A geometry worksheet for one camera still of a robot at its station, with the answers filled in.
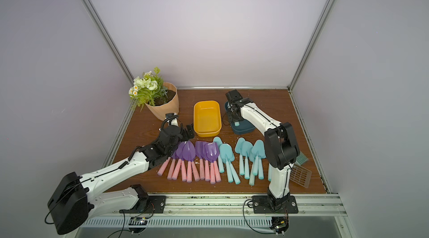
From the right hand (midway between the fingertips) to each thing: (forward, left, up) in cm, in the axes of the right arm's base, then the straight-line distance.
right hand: (236, 110), depth 93 cm
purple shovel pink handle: (-22, +26, -9) cm, 35 cm away
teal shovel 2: (-22, +5, -11) cm, 25 cm away
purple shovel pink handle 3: (-21, +14, -9) cm, 27 cm away
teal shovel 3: (-24, +3, -12) cm, 27 cm away
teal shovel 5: (-18, -5, -11) cm, 22 cm away
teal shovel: (-14, +10, -10) cm, 20 cm away
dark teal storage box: (-8, -2, -5) cm, 10 cm away
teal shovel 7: (-8, 0, -1) cm, 8 cm away
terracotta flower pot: (0, +37, +4) cm, 37 cm away
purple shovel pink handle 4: (-34, +10, -10) cm, 36 cm away
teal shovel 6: (-23, -10, -10) cm, 27 cm away
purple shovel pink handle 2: (-20, +20, -10) cm, 30 cm away
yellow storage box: (-1, +18, -10) cm, 20 cm away
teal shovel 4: (-19, -1, -11) cm, 22 cm away
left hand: (-14, +24, +6) cm, 29 cm away
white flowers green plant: (-1, +44, +18) cm, 48 cm away
